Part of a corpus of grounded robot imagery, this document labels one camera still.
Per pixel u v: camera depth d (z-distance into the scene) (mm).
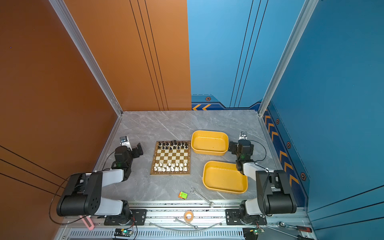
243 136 803
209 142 1019
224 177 870
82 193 444
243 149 700
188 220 728
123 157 707
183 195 786
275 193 436
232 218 725
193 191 810
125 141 792
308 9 698
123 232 709
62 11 708
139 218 742
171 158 922
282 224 696
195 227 710
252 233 698
